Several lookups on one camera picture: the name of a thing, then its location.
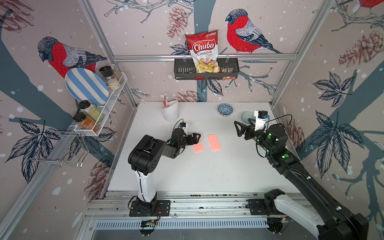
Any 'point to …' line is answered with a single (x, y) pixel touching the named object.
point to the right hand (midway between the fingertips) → (241, 119)
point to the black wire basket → (184, 68)
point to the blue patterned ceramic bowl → (225, 109)
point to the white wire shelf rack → (107, 105)
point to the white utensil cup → (171, 111)
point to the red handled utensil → (164, 102)
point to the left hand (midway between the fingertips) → (198, 133)
